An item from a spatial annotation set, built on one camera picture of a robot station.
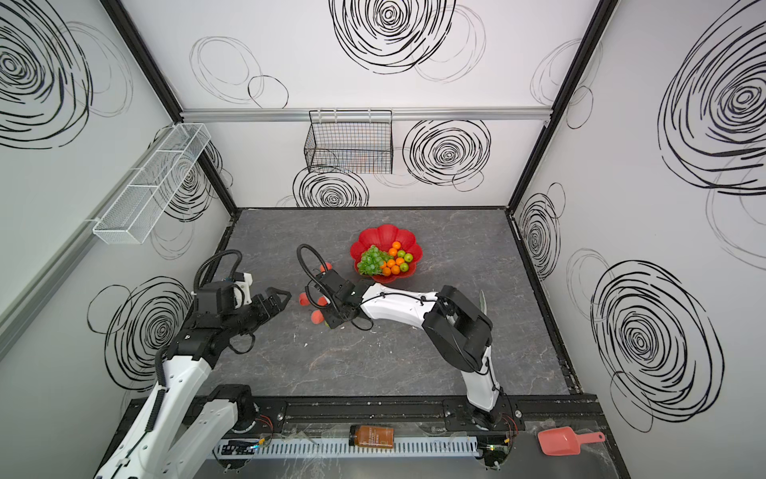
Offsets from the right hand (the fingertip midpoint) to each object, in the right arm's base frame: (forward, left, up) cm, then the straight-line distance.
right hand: (328, 314), depth 86 cm
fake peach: (+6, +9, -2) cm, 11 cm away
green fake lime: (+24, -22, -3) cm, 33 cm away
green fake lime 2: (+22, -24, -3) cm, 33 cm away
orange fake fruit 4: (+17, -17, -3) cm, 24 cm away
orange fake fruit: (+28, -20, -3) cm, 35 cm away
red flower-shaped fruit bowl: (+32, -15, -3) cm, 35 cm away
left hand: (-1, +11, +9) cm, 14 cm away
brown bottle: (-29, -14, -2) cm, 33 cm away
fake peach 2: (-2, 0, +11) cm, 11 cm away
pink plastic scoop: (-29, -60, -6) cm, 67 cm away
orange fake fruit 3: (+20, -18, -3) cm, 28 cm away
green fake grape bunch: (+19, -12, 0) cm, 22 cm away
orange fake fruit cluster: (+18, -20, -3) cm, 27 cm away
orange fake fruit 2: (+21, -21, -3) cm, 30 cm away
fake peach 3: (0, +4, -2) cm, 4 cm away
